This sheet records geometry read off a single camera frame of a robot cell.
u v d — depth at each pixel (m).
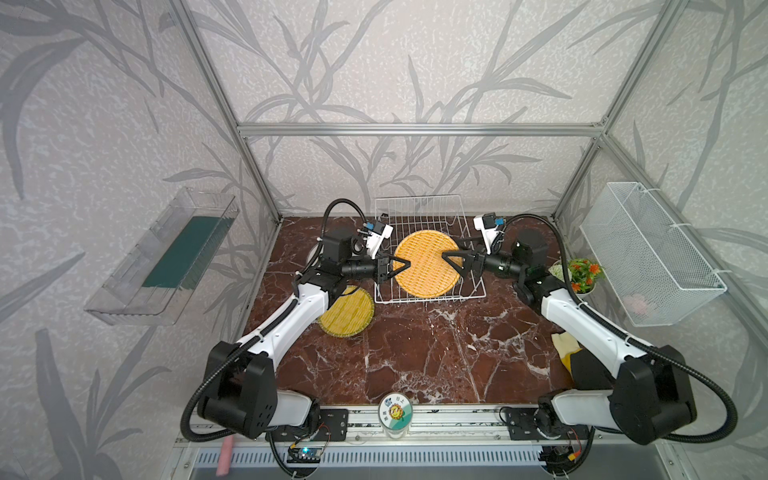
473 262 0.66
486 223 0.68
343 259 0.63
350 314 0.92
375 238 0.70
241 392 0.41
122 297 0.58
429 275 0.75
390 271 0.71
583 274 0.84
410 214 1.27
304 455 0.71
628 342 0.45
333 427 0.73
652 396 0.41
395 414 0.68
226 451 0.69
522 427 0.73
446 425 0.75
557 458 0.77
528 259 0.59
